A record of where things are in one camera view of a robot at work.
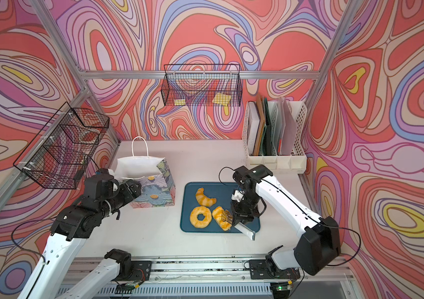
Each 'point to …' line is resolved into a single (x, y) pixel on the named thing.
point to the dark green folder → (266, 147)
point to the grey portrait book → (253, 124)
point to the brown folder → (261, 127)
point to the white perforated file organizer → (274, 135)
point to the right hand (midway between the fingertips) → (238, 229)
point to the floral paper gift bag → (158, 188)
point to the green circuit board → (126, 286)
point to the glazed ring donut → (200, 223)
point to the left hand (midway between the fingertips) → (136, 188)
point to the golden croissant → (203, 200)
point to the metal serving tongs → (246, 230)
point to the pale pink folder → (290, 131)
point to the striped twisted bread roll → (222, 217)
